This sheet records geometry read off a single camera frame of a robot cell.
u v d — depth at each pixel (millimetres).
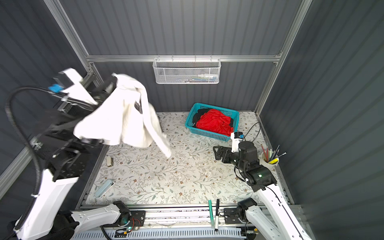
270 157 844
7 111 330
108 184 808
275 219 438
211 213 747
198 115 1094
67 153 353
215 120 1075
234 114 1103
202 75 919
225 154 621
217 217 732
